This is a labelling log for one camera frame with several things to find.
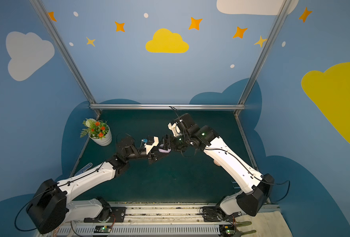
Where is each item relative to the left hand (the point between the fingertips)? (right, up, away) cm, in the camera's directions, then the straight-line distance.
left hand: (168, 150), depth 70 cm
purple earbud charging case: (-3, +1, -4) cm, 5 cm away
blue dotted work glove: (-51, -13, +21) cm, 56 cm away
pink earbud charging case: (+30, -13, +23) cm, 40 cm away
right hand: (-2, +2, -2) cm, 3 cm away
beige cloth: (+50, -37, +2) cm, 62 cm away
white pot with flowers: (-45, +8, +21) cm, 50 cm away
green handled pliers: (+35, -40, -1) cm, 53 cm away
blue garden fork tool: (+37, -24, +13) cm, 46 cm away
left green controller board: (-32, -39, 0) cm, 50 cm away
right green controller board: (+29, -40, +1) cm, 49 cm away
